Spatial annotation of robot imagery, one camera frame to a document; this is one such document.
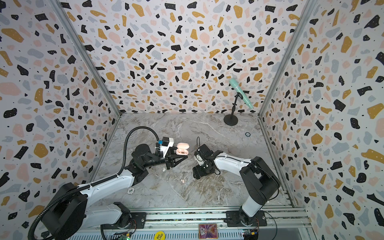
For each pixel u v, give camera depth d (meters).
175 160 0.68
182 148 0.71
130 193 0.82
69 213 0.40
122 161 0.94
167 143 0.63
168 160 0.64
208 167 0.66
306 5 0.72
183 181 0.86
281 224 0.75
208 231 0.70
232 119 1.18
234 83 0.97
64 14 0.71
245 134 1.10
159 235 0.69
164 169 0.90
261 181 0.46
